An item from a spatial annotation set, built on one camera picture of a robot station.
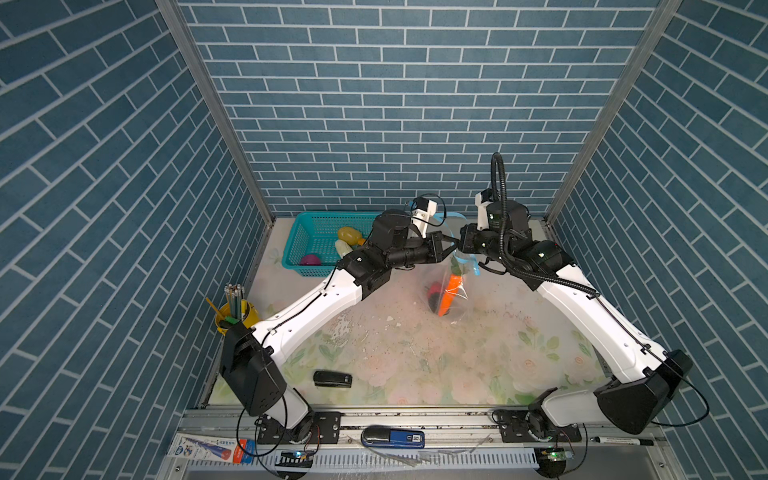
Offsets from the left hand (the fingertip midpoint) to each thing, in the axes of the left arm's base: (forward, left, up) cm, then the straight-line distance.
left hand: (461, 245), depth 66 cm
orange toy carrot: (-3, 0, -14) cm, 14 cm away
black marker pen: (-34, -40, -34) cm, 63 cm away
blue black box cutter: (-32, +16, -30) cm, 47 cm away
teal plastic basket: (+35, +44, -35) cm, 66 cm away
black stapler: (-19, +32, -34) cm, 50 cm away
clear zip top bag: (+1, +5, -14) cm, 14 cm away
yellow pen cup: (-2, +59, -26) cm, 64 cm away
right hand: (+9, -1, -3) cm, 9 cm away
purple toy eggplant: (+20, +44, -32) cm, 58 cm away
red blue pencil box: (-33, +58, -36) cm, 76 cm away
